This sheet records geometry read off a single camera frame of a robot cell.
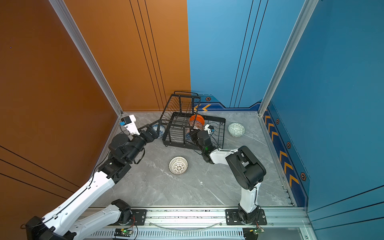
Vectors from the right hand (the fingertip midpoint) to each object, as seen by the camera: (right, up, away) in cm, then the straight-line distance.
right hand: (187, 128), depth 91 cm
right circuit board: (+34, -48, -21) cm, 62 cm away
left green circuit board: (-30, -49, -20) cm, 61 cm away
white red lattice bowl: (-5, -22, -1) cm, 23 cm away
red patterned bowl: (+5, +2, -8) cm, 10 cm away
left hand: (-13, +4, -22) cm, 26 cm away
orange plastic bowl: (+7, +7, +15) cm, 18 cm away
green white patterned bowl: (+35, -2, +17) cm, 39 cm away
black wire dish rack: (-7, +8, +24) cm, 26 cm away
